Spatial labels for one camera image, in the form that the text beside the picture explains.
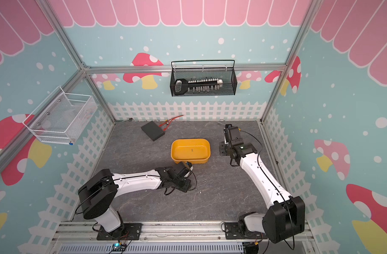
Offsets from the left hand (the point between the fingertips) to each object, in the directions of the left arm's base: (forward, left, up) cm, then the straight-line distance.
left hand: (187, 187), depth 86 cm
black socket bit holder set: (+46, +4, +33) cm, 57 cm away
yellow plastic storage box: (+26, -4, -3) cm, 26 cm away
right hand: (+16, -20, +17) cm, 31 cm away
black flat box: (+43, +28, -3) cm, 51 cm away
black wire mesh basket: (+57, -23, +34) cm, 70 cm away
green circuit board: (-27, +31, -4) cm, 41 cm away
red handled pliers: (+51, +17, -1) cm, 54 cm away
